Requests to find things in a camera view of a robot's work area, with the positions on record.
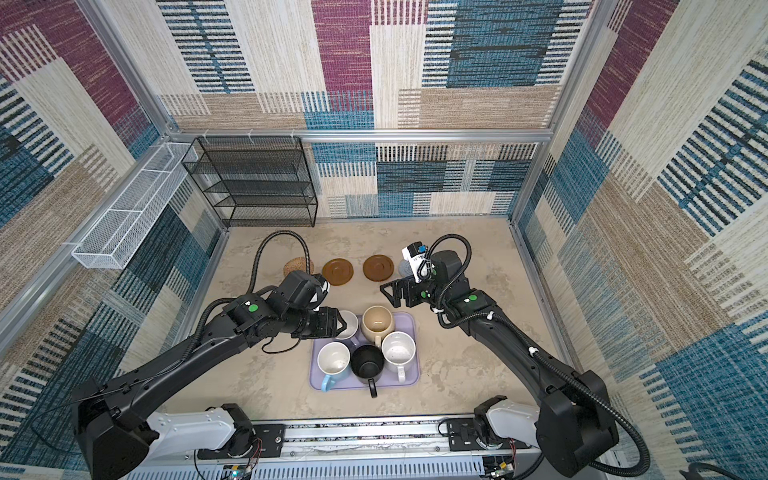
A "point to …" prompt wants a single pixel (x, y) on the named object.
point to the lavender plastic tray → (405, 322)
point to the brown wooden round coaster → (378, 268)
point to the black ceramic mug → (367, 362)
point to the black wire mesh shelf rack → (256, 181)
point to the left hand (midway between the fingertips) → (340, 323)
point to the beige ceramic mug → (377, 322)
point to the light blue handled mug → (333, 360)
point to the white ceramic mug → (398, 352)
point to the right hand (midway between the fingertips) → (396, 288)
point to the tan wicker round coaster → (297, 264)
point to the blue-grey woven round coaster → (404, 268)
